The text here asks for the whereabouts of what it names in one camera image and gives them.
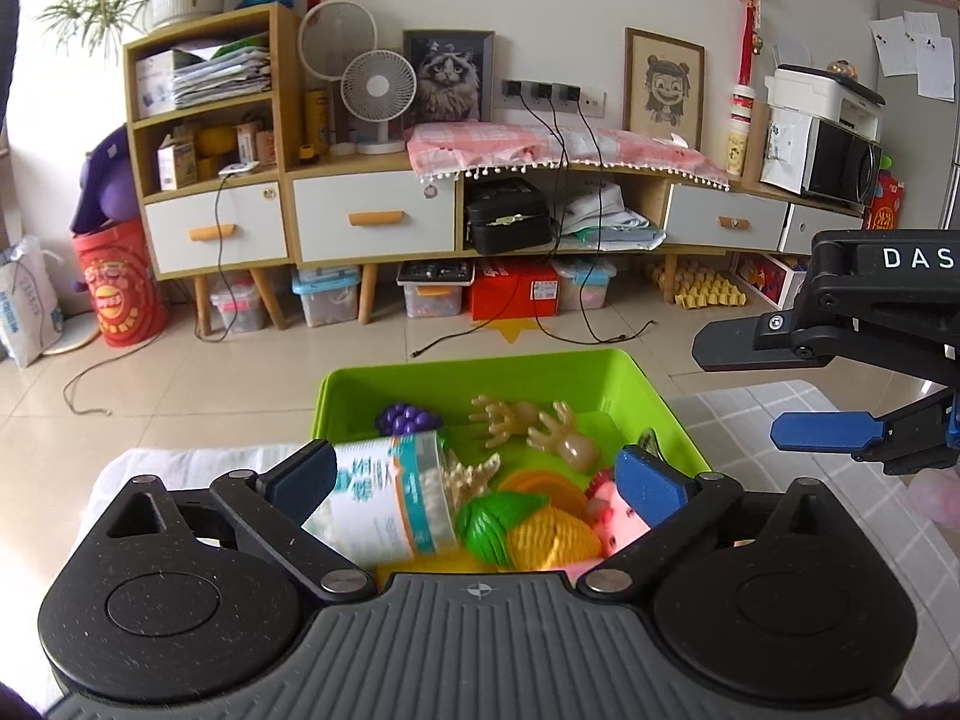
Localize black case on shelf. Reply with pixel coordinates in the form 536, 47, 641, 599
464, 177, 553, 255

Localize white starfish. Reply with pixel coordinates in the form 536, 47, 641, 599
441, 450, 501, 515

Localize clear storage bin blue lid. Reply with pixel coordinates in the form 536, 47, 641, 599
291, 266, 361, 328

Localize red cartoon bucket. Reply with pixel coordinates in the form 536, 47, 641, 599
73, 220, 169, 348

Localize yellow toy pot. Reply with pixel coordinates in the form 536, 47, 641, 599
374, 548, 498, 589

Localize pink lace cloth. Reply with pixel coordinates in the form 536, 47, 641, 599
407, 122, 729, 190

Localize tan rubber hand toy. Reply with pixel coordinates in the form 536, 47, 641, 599
469, 395, 540, 449
527, 401, 601, 473

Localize yellow egg tray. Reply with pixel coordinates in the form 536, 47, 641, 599
644, 260, 748, 310

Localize white desk fan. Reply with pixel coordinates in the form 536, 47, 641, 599
340, 49, 418, 156

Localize microwave oven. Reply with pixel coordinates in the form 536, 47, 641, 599
760, 65, 885, 211

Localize red cardboard box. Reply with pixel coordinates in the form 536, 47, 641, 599
469, 257, 560, 322

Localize framed cartoon girl picture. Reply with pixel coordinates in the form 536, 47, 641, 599
622, 28, 706, 148

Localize purple plush toy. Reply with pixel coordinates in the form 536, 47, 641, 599
70, 125, 140, 236

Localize wooden cabinet with white drawers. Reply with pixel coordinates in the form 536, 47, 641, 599
124, 4, 862, 319

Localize grey checked tablecloth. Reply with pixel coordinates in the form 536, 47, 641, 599
76, 380, 958, 706

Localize white paper shopping bag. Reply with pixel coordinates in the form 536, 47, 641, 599
0, 236, 64, 369

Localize cotton swab jar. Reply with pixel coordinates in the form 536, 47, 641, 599
304, 433, 457, 567

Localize green plastic cookie box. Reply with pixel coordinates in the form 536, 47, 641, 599
309, 346, 713, 589

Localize orange toy pot lid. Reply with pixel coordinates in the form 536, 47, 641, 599
498, 470, 587, 520

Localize clear storage bin pink contents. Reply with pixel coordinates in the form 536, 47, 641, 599
210, 271, 267, 335

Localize pink pig toy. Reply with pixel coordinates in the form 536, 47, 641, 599
565, 468, 651, 583

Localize toy corn with green husk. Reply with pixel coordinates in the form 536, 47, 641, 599
454, 491, 604, 572

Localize purple toy grapes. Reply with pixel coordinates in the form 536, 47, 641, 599
374, 401, 443, 437

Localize framed cat picture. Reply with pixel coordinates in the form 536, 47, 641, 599
404, 28, 494, 124

